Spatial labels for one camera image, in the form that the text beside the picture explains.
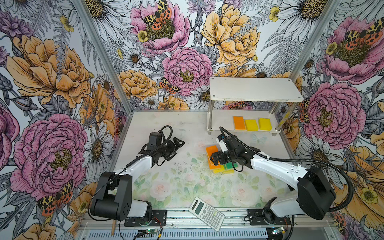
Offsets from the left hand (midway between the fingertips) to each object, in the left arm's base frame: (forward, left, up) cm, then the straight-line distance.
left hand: (181, 150), depth 88 cm
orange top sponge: (+23, -39, -3) cm, 45 cm away
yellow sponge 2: (+20, -56, -1) cm, 59 cm away
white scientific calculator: (-31, -14, -8) cm, 35 cm away
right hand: (-5, -21, -1) cm, 22 cm away
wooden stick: (-36, +31, -9) cm, 48 cm away
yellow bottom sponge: (-9, -24, -6) cm, 26 cm away
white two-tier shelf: (+16, -39, +26) cm, 49 cm away
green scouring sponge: (-13, -25, +6) cm, 29 cm away
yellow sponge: (+21, -47, -3) cm, 52 cm away
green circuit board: (-37, +12, -9) cm, 40 cm away
